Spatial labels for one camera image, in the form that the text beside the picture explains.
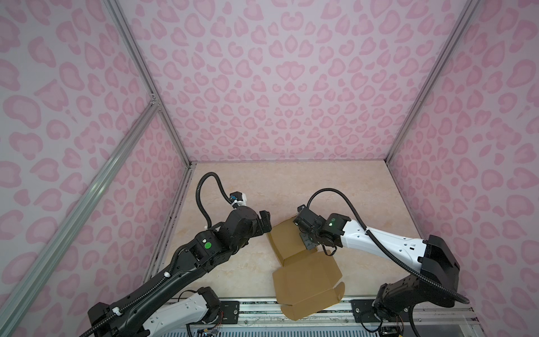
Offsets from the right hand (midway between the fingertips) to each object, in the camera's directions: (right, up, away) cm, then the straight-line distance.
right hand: (309, 236), depth 82 cm
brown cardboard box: (-2, -12, -10) cm, 16 cm away
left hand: (-18, +10, -11) cm, 23 cm away
